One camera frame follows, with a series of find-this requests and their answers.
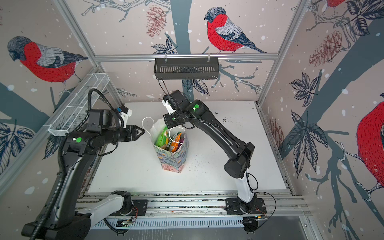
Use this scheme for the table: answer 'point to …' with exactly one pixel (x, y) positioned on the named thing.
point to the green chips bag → (163, 140)
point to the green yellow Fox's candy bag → (169, 143)
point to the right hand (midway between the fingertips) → (167, 119)
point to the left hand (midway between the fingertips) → (143, 128)
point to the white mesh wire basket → (75, 109)
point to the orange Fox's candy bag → (175, 144)
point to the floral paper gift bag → (171, 146)
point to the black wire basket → (189, 68)
